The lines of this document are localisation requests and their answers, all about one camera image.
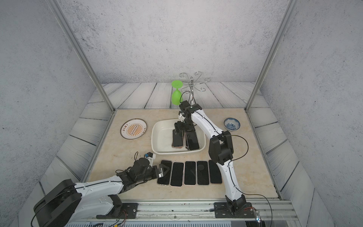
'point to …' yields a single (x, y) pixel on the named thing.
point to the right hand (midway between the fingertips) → (180, 132)
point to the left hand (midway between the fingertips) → (166, 173)
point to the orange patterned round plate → (133, 128)
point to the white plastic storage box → (162, 134)
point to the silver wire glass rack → (190, 87)
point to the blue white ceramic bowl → (231, 124)
